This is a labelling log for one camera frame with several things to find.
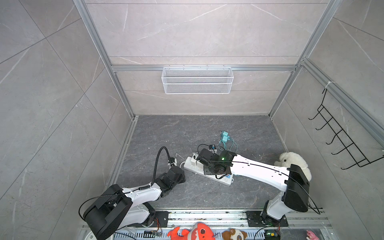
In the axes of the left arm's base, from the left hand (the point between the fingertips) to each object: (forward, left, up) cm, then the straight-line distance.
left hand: (184, 170), depth 89 cm
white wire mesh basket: (+52, -10, +28) cm, 60 cm away
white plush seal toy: (-3, -54, +17) cm, 57 cm away
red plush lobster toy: (-31, -7, +6) cm, 33 cm away
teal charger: (+22, -29, 0) cm, 36 cm away
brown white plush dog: (-33, -23, +2) cm, 40 cm away
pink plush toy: (-35, -59, +2) cm, 69 cm away
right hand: (-3, -14, +9) cm, 17 cm away
